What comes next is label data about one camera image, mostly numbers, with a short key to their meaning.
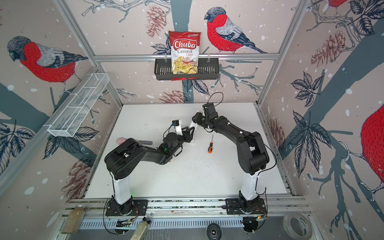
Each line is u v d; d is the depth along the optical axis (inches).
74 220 26.4
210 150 36.4
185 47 32.8
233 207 28.6
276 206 29.6
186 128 36.0
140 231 25.4
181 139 32.3
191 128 34.3
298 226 27.3
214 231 23.1
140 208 28.8
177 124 31.6
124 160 20.0
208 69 37.2
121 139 38.6
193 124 35.8
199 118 33.5
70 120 28.1
